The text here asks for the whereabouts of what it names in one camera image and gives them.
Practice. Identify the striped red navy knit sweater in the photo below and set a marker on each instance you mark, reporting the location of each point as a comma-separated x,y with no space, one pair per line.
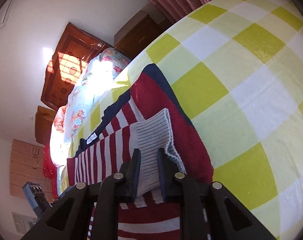
146,117

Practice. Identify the red patterned blanket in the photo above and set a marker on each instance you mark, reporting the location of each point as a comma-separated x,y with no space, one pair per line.
50,170

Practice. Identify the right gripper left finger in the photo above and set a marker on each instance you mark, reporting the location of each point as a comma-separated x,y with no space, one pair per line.
95,207

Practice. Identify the brown wooden nightstand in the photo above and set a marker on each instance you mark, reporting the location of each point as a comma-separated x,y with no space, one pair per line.
138,33

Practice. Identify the floral light blue quilt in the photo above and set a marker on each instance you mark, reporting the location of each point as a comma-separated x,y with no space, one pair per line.
91,85

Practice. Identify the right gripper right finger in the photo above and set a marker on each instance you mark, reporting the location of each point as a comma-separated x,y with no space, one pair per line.
207,211

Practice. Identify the yellow checked bed sheet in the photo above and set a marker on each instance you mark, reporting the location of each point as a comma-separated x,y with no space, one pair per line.
236,67

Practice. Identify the small wooden headboard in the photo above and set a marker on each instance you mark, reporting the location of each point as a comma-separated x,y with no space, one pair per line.
43,124

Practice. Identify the wooden louvred door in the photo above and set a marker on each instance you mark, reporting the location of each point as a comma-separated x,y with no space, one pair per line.
26,164

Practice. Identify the large wooden headboard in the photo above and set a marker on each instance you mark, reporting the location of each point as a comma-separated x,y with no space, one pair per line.
73,53

